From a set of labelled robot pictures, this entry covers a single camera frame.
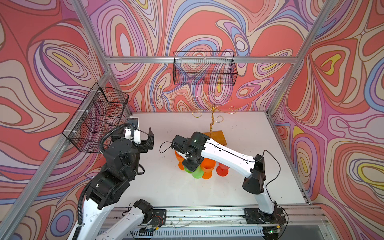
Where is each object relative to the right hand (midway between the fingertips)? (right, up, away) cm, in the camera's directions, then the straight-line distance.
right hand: (195, 168), depth 74 cm
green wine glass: (+1, -2, -2) cm, 3 cm away
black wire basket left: (-53, +28, +6) cm, 60 cm away
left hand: (-23, +21, -16) cm, 35 cm away
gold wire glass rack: (+16, +39, +44) cm, 61 cm away
